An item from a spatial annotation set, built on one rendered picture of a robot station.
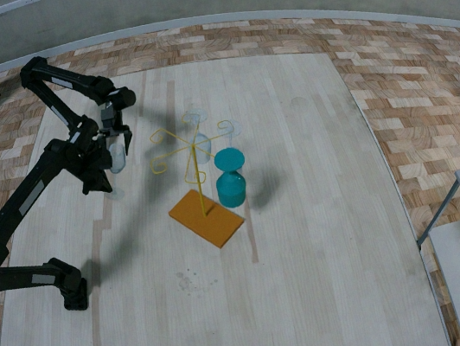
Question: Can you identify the yellow wire glass rack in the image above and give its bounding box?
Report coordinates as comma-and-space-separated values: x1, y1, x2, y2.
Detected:
166, 131, 244, 249

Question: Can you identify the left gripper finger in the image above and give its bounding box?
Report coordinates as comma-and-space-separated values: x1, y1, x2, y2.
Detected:
124, 132, 132, 156
97, 137, 107, 149

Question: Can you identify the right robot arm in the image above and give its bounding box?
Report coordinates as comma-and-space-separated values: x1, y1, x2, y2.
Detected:
0, 127, 112, 311

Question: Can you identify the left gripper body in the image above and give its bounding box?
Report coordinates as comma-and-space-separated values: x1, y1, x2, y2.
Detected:
99, 125, 131, 138

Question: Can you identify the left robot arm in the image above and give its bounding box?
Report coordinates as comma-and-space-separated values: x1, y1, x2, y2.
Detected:
20, 56, 137, 137

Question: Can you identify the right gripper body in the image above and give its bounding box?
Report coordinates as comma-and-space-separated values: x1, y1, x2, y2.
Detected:
75, 159, 103, 195

